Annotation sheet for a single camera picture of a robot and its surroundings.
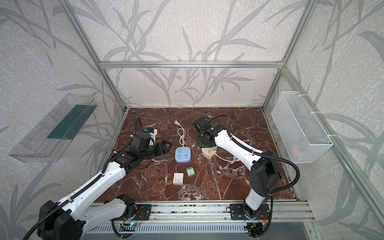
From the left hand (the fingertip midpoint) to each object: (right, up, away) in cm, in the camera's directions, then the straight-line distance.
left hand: (169, 141), depth 79 cm
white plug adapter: (+4, -21, +3) cm, 22 cm away
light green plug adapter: (+11, -18, +6) cm, 22 cm away
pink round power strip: (+22, -9, +14) cm, 27 cm away
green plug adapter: (+26, -6, +14) cm, 30 cm away
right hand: (+18, +1, +6) cm, 19 cm away
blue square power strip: (+6, -10, +12) cm, 16 cm away
